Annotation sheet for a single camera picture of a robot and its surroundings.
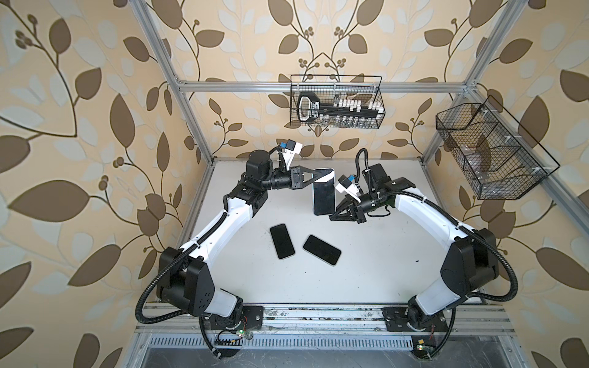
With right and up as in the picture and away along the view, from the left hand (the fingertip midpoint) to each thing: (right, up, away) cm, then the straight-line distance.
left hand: (323, 176), depth 66 cm
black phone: (0, -5, +3) cm, 6 cm away
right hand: (+4, -14, +7) cm, 16 cm away
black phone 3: (+2, -29, +24) cm, 38 cm away
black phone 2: (-14, -26, +26) cm, 40 cm away
